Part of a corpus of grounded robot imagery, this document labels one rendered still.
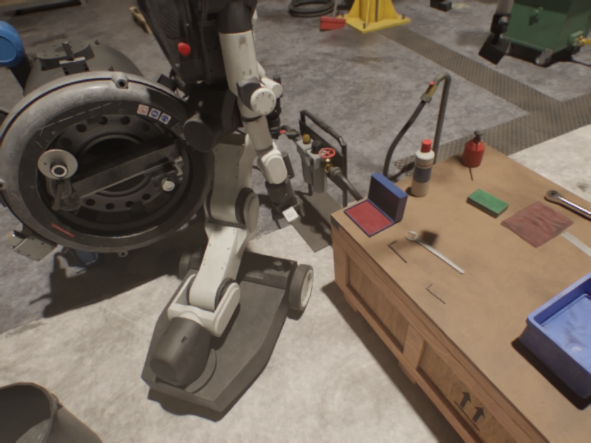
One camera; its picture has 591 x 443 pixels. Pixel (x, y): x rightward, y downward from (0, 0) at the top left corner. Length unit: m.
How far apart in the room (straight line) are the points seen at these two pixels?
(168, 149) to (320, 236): 0.87
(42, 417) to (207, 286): 0.69
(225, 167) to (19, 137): 0.64
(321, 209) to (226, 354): 1.00
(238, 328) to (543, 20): 3.31
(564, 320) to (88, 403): 1.67
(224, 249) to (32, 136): 0.71
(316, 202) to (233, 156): 0.87
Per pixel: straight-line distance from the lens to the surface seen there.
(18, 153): 1.54
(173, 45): 1.22
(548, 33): 3.84
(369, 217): 1.39
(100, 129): 1.65
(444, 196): 1.52
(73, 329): 2.06
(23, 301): 2.33
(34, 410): 1.66
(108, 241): 1.77
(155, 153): 1.56
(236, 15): 1.08
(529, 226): 1.48
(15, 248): 1.80
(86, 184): 1.58
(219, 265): 1.45
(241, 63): 1.10
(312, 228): 2.01
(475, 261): 1.32
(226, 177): 1.43
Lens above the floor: 1.45
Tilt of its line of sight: 45 degrees down
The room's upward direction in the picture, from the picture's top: 6 degrees counter-clockwise
